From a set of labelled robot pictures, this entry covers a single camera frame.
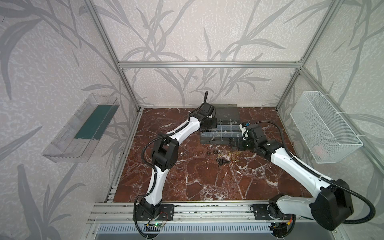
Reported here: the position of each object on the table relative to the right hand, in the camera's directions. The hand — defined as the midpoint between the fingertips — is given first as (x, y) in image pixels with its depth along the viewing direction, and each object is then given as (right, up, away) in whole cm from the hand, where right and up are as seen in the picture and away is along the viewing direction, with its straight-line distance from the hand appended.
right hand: (236, 137), depth 84 cm
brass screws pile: (+1, -13, +10) cm, 16 cm away
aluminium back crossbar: (-14, +46, +11) cm, 49 cm away
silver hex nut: (-33, -12, +9) cm, 36 cm away
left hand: (-10, +9, +11) cm, 17 cm away
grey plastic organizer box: (-1, +6, +22) cm, 22 cm away
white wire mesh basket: (+34, +2, -22) cm, 41 cm away
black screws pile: (-7, -15, +7) cm, 18 cm away
